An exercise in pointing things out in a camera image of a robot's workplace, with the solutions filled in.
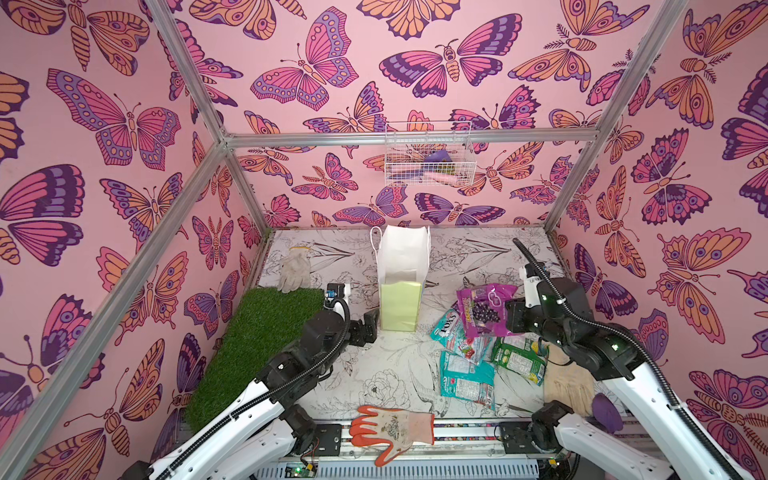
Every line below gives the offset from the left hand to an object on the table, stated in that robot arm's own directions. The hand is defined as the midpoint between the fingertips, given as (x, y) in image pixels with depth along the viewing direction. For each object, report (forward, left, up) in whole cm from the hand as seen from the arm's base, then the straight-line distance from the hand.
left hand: (366, 308), depth 73 cm
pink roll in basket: (+36, -22, +12) cm, 44 cm away
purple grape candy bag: (0, -29, -1) cm, 29 cm away
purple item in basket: (+49, -21, +12) cm, 54 cm away
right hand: (0, -33, +4) cm, 34 cm away
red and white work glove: (-23, -7, -20) cm, 31 cm away
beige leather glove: (-11, -54, -21) cm, 59 cm away
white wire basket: (+49, -18, +12) cm, 53 cm away
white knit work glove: (+28, +29, -22) cm, 46 cm away
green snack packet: (-4, -44, -18) cm, 48 cm away
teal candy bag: (-11, -26, -20) cm, 34 cm away
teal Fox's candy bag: (+2, -24, -18) cm, 30 cm away
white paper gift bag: (+23, -10, -10) cm, 27 cm away
